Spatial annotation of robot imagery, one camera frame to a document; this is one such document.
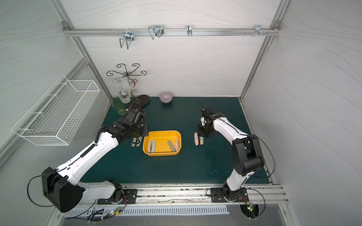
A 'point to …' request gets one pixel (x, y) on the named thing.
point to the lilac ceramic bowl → (166, 96)
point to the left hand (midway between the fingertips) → (148, 129)
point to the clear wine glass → (124, 95)
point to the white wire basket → (56, 117)
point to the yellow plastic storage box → (162, 143)
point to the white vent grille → (108, 212)
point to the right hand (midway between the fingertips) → (200, 133)
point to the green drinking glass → (119, 106)
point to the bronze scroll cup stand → (132, 82)
